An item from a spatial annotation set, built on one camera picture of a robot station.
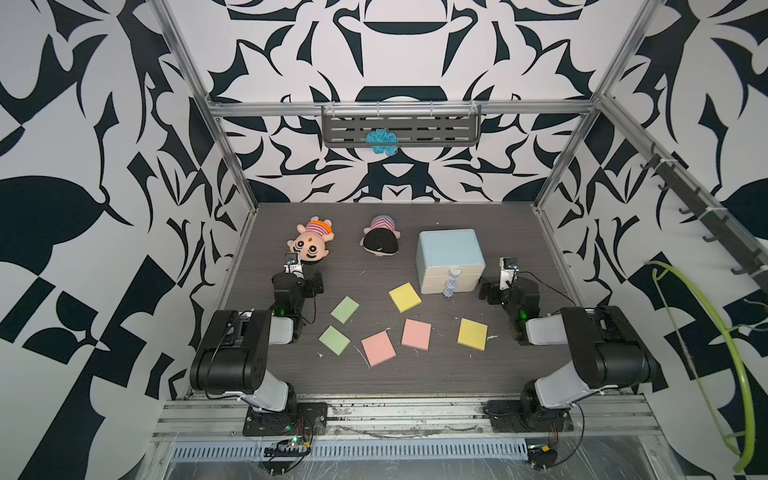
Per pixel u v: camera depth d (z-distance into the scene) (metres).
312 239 0.99
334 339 0.87
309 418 0.75
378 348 0.85
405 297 0.96
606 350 0.46
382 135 0.90
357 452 0.78
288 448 0.73
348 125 0.97
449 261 0.86
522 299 0.74
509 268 0.82
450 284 0.89
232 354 0.46
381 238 1.03
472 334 0.89
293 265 0.80
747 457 0.50
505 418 0.73
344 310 0.93
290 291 0.70
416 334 0.88
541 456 0.71
